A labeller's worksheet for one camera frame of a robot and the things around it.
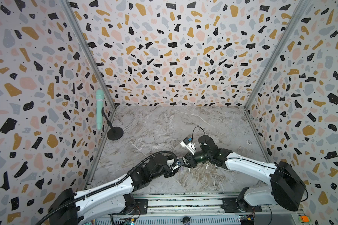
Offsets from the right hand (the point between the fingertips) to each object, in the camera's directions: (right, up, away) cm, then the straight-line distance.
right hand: (179, 161), depth 73 cm
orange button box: (+62, -28, -3) cm, 68 cm away
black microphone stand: (-47, +12, +30) cm, 57 cm away
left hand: (0, +1, +2) cm, 2 cm away
